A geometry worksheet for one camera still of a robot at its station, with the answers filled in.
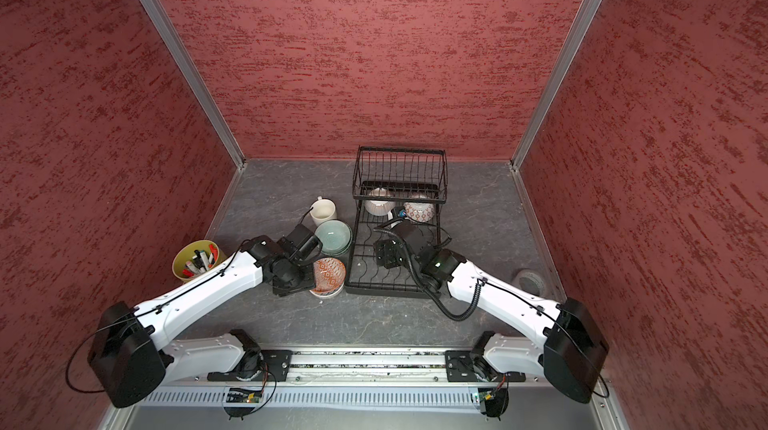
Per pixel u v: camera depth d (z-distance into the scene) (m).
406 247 0.58
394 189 1.03
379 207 1.00
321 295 0.80
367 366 0.76
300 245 0.64
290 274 0.61
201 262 0.83
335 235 0.92
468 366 0.74
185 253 0.79
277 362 0.75
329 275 0.87
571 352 0.40
